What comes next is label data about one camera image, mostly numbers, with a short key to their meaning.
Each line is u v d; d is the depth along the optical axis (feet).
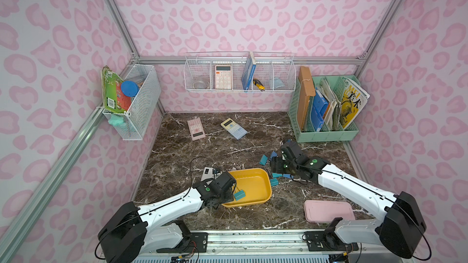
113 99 2.27
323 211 2.74
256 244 2.41
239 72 3.23
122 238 1.32
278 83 3.31
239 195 2.75
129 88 2.47
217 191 2.06
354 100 3.21
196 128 3.61
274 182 2.88
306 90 2.73
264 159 3.14
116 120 2.10
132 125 2.40
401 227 1.28
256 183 2.96
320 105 3.15
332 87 3.46
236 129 3.61
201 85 3.15
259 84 3.07
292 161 2.00
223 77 3.06
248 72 2.88
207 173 2.94
